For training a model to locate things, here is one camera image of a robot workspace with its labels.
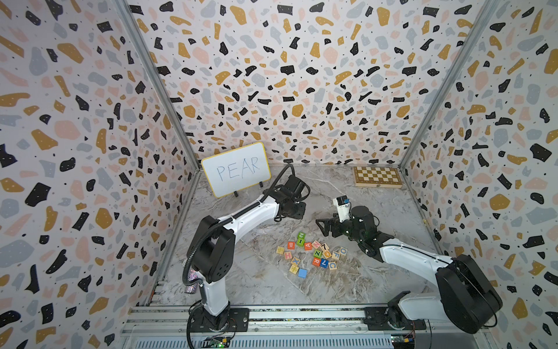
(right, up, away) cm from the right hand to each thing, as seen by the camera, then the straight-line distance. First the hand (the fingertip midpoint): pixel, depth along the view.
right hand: (326, 218), depth 86 cm
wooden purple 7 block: (0, -13, +4) cm, 13 cm away
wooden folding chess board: (+28, +18, +28) cm, 44 cm away
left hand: (-9, +3, +3) cm, 10 cm away
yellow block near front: (-13, -19, -1) cm, 23 cm away
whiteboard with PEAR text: (-40, +21, +17) cm, 48 cm away
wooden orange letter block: (+1, -15, +2) cm, 15 cm away
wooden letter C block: (+2, -19, -1) cm, 19 cm away
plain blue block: (-10, -21, -2) cm, 23 cm away
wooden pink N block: (-3, -12, +6) cm, 14 cm away
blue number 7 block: (-1, -18, 0) cm, 18 cm away
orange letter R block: (-4, -18, +1) cm, 18 cm away
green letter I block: (-10, -11, +6) cm, 16 cm away
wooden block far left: (-18, -14, +4) cm, 23 cm away
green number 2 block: (-10, -8, +9) cm, 15 cm away
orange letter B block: (-14, -12, +5) cm, 19 cm away
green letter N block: (-3, -15, +2) cm, 15 cm away
